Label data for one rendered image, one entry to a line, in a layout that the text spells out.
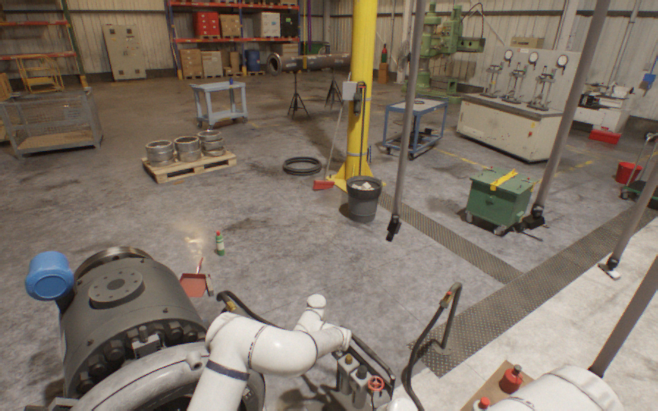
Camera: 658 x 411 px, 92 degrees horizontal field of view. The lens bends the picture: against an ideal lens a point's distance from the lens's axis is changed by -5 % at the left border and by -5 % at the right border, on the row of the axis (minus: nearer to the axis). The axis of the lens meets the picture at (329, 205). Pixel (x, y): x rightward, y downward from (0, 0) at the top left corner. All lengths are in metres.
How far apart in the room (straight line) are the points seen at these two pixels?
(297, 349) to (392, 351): 1.59
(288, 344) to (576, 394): 0.60
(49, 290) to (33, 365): 1.23
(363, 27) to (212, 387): 3.82
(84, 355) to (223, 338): 0.74
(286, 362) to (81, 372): 0.92
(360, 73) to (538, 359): 3.28
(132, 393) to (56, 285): 0.72
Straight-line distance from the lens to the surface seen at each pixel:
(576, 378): 0.65
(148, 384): 1.23
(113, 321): 1.58
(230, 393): 0.96
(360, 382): 1.74
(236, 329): 0.95
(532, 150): 6.32
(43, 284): 1.78
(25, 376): 2.92
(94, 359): 1.57
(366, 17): 4.20
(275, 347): 0.91
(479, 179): 3.82
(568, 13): 11.28
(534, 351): 2.81
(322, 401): 2.21
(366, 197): 3.54
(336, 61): 8.94
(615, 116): 9.64
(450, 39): 11.52
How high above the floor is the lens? 1.89
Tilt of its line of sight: 28 degrees down
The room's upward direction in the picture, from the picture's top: 1 degrees clockwise
